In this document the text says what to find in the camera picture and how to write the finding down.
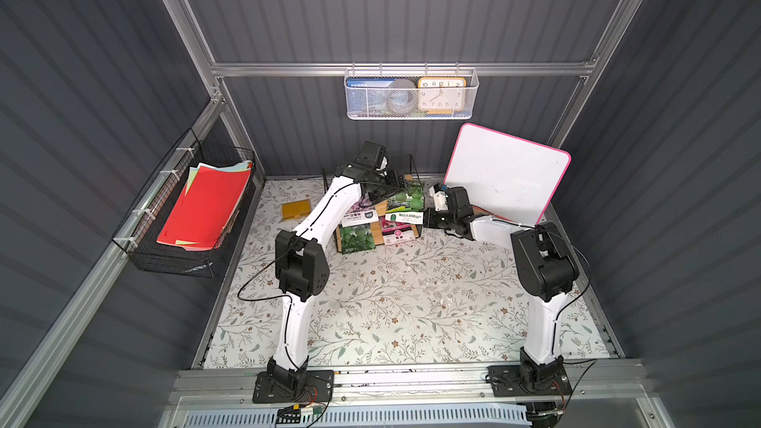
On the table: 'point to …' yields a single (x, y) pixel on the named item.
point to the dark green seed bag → (355, 239)
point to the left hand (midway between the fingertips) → (399, 188)
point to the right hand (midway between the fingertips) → (426, 213)
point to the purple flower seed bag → (364, 212)
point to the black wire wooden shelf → (381, 207)
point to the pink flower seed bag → (394, 232)
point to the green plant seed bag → (406, 205)
